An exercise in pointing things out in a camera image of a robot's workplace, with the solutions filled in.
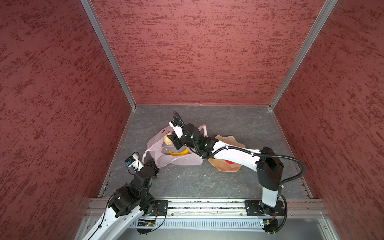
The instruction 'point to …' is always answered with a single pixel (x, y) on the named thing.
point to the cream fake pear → (167, 140)
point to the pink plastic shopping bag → (157, 151)
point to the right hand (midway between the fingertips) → (169, 138)
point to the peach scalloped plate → (223, 165)
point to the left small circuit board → (143, 222)
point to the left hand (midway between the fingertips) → (155, 162)
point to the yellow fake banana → (184, 152)
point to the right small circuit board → (266, 222)
